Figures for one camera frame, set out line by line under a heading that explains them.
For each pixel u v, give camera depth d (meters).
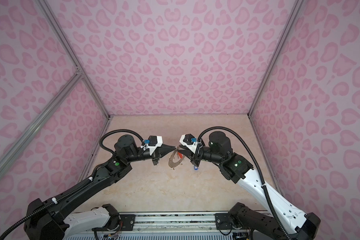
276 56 0.86
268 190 0.42
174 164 0.69
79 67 0.90
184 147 0.64
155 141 0.53
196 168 0.90
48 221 0.38
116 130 0.47
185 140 0.53
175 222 0.75
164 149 0.61
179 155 0.66
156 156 0.58
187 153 0.57
